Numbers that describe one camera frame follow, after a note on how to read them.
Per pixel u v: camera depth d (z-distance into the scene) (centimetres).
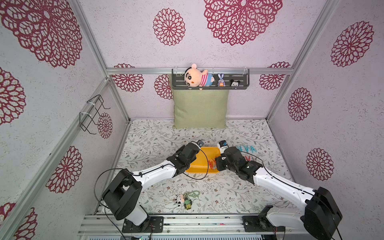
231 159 63
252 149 103
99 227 73
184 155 66
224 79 92
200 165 92
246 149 103
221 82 90
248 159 97
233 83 92
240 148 103
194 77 83
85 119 73
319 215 40
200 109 100
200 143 76
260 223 65
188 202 80
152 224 73
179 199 80
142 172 49
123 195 43
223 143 73
